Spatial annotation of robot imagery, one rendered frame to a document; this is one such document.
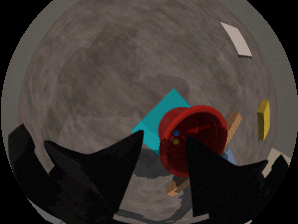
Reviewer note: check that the tan wooden bar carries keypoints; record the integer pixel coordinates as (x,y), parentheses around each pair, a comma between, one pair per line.
(180,184)

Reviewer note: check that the yellow block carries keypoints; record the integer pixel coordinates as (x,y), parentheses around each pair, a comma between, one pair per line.
(263,119)

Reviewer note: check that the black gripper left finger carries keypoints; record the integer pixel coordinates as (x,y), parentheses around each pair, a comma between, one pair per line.
(106,172)

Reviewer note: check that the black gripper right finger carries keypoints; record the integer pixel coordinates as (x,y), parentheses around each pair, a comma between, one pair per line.
(213,179)

